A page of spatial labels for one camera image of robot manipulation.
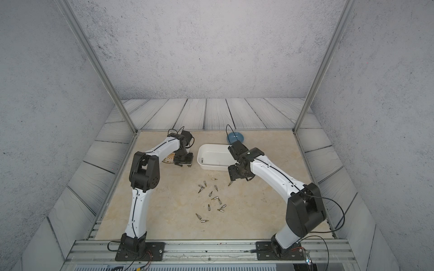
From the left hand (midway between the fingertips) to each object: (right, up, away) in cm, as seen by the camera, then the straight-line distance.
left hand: (190, 164), depth 103 cm
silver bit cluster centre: (+16, -11, -10) cm, 22 cm away
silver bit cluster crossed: (+7, -12, -12) cm, 18 cm away
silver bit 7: (+18, -17, -14) cm, 29 cm away
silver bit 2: (+13, -14, -12) cm, 23 cm away
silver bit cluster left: (+8, -11, -10) cm, 16 cm away
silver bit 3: (+15, -15, -14) cm, 26 cm away
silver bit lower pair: (+18, -20, -18) cm, 33 cm away
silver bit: (+7, +3, +1) cm, 7 cm away
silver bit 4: (+13, -20, -17) cm, 29 cm away
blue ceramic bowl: (+27, +17, +12) cm, 34 cm away
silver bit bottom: (+10, -24, -22) cm, 34 cm away
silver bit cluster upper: (+9, -9, -7) cm, 15 cm away
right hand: (+28, -2, -19) cm, 34 cm away
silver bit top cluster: (+14, -7, -7) cm, 17 cm away
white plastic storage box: (+15, +4, +5) cm, 16 cm away
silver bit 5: (+20, -19, -16) cm, 32 cm away
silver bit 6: (+8, -23, -20) cm, 32 cm away
